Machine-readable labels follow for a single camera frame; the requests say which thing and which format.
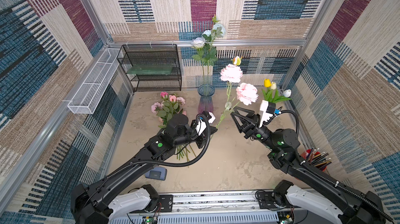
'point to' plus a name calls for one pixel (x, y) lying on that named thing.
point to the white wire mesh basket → (85, 98)
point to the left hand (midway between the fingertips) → (216, 129)
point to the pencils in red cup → (319, 159)
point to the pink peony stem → (180, 101)
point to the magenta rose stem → (169, 107)
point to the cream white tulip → (273, 85)
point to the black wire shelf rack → (152, 54)
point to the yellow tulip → (267, 83)
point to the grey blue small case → (159, 173)
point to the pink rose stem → (172, 99)
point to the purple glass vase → (205, 102)
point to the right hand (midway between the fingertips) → (232, 112)
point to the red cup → (304, 154)
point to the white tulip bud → (287, 93)
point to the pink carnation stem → (157, 107)
